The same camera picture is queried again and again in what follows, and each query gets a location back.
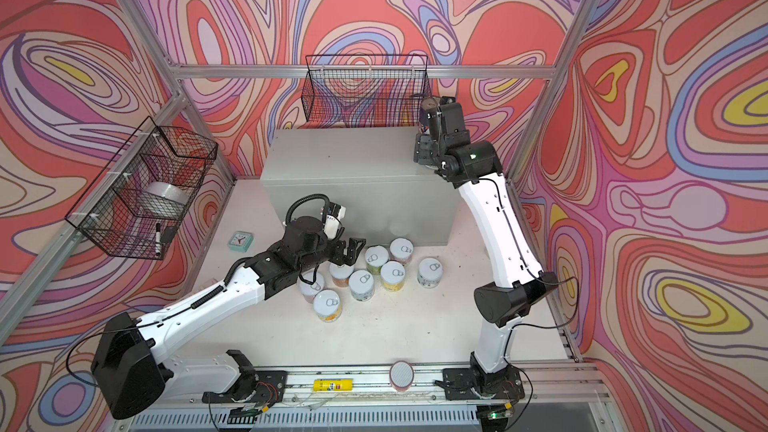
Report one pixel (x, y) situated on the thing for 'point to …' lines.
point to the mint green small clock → (240, 241)
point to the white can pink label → (309, 290)
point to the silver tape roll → (162, 200)
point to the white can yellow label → (392, 275)
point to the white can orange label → (340, 274)
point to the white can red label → (401, 249)
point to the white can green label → (375, 257)
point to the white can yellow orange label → (327, 305)
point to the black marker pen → (158, 240)
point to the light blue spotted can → (430, 272)
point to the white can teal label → (361, 285)
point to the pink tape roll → (401, 375)
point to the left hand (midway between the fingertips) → (356, 234)
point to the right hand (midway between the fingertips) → (438, 152)
